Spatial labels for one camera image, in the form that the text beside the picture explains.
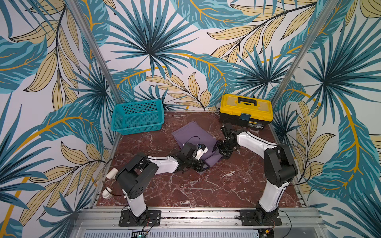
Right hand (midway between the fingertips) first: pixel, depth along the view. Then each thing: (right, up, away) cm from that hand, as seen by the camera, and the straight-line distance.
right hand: (215, 152), depth 92 cm
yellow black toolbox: (+22, +27, +7) cm, 35 cm away
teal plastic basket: (-61, +24, +24) cm, 70 cm away
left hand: (-6, -8, -7) cm, 12 cm away
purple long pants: (-12, +11, +15) cm, 22 cm away
